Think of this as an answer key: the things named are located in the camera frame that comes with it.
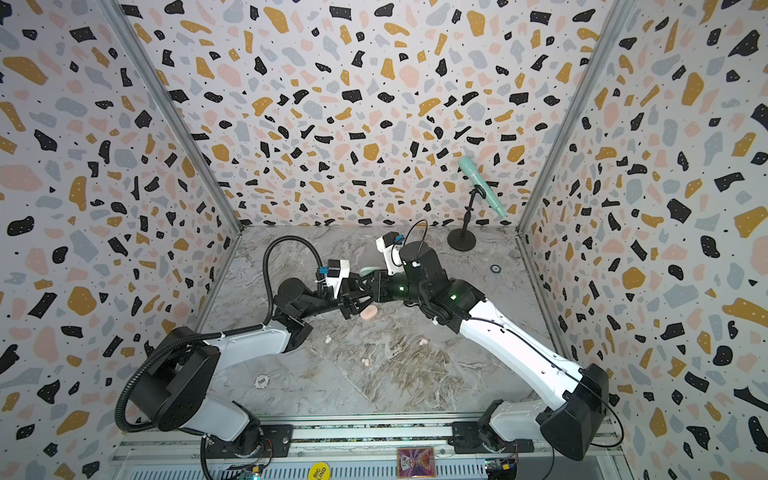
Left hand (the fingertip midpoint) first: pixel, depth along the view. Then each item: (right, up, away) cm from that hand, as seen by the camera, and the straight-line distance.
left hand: (383, 285), depth 70 cm
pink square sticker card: (+8, -42, 0) cm, 43 cm away
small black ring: (+37, +2, +41) cm, 56 cm away
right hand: (-5, +2, -3) cm, 7 cm away
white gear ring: (-35, -28, +14) cm, 47 cm away
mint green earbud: (-18, -18, +20) cm, 33 cm away
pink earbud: (-6, -24, +16) cm, 29 cm away
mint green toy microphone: (+26, +36, +27) cm, 52 cm away
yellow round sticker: (-15, -43, 0) cm, 46 cm away
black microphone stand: (+29, +13, +52) cm, 61 cm away
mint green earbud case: (-4, +4, -1) cm, 5 cm away
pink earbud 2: (+11, -19, +21) cm, 31 cm away
